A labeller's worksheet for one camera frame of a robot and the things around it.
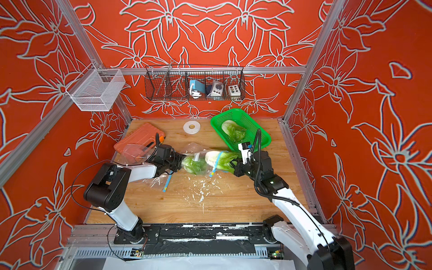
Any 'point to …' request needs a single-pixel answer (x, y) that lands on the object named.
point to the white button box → (234, 90)
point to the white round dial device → (216, 90)
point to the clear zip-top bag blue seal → (160, 182)
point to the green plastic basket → (240, 118)
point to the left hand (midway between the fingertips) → (187, 155)
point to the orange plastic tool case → (139, 140)
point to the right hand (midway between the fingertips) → (228, 160)
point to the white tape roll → (192, 127)
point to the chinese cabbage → (235, 131)
